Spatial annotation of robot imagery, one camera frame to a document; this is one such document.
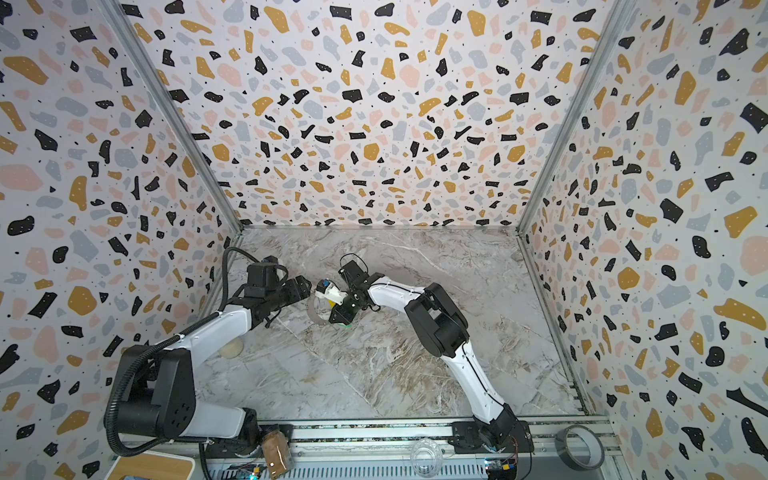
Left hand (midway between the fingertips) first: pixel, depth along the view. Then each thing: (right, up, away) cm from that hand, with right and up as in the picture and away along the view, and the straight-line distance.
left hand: (304, 282), depth 90 cm
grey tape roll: (+76, -37, -19) cm, 86 cm away
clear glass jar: (+36, -41, -19) cm, 57 cm away
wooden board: (-26, -39, -24) cm, 52 cm away
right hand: (+7, -10, +4) cm, 13 cm away
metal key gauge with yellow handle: (+2, -10, +8) cm, 13 cm away
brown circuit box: (+1, -38, -21) cm, 43 cm away
